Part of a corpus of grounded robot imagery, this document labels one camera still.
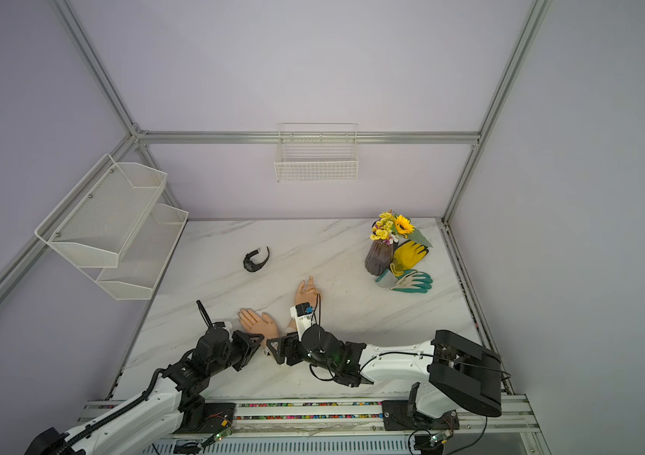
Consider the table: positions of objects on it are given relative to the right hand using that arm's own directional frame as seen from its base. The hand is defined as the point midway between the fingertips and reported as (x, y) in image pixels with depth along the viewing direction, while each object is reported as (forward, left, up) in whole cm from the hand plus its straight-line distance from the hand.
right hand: (279, 342), depth 77 cm
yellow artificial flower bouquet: (+28, -33, +15) cm, 46 cm away
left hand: (+3, +6, -7) cm, 10 cm away
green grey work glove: (+24, -44, -8) cm, 50 cm away
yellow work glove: (+36, -45, -9) cm, 58 cm away
